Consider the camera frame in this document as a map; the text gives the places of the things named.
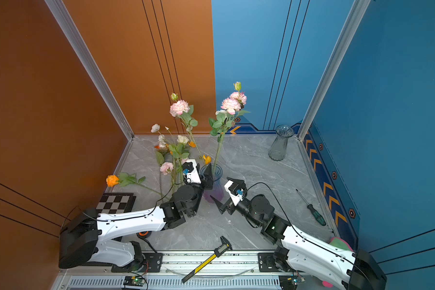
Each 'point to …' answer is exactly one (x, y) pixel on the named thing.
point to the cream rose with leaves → (178, 151)
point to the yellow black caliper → (217, 252)
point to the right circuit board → (290, 282)
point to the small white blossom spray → (155, 127)
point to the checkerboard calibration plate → (111, 203)
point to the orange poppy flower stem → (207, 159)
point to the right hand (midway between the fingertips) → (219, 187)
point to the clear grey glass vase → (278, 148)
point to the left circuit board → (133, 281)
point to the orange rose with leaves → (125, 179)
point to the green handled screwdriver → (317, 215)
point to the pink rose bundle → (171, 158)
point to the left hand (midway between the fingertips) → (206, 164)
